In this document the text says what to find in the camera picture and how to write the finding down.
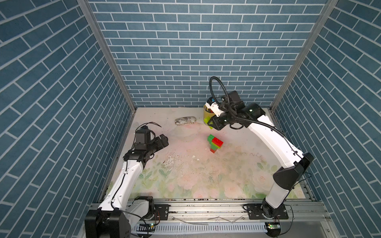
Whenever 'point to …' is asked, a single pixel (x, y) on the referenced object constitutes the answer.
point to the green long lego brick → (210, 138)
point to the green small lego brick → (213, 147)
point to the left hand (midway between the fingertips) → (165, 140)
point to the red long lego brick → (217, 142)
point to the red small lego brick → (213, 150)
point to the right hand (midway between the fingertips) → (210, 122)
